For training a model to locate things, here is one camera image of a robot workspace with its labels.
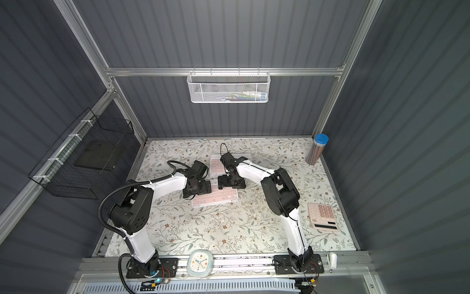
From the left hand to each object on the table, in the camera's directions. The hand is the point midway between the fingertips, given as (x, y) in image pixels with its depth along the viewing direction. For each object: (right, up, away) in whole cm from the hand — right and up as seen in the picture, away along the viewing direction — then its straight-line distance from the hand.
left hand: (205, 192), depth 94 cm
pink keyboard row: (+7, -2, -1) cm, 7 cm away
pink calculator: (+57, -9, -10) cm, 59 cm away
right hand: (+12, +3, +2) cm, 13 cm away
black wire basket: (-46, +14, -31) cm, 57 cm away
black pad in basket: (-41, +20, -19) cm, 49 cm away
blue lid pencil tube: (+60, +23, +2) cm, 64 cm away
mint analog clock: (+2, -24, -22) cm, 32 cm away
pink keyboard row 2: (+5, +13, +8) cm, 16 cm away
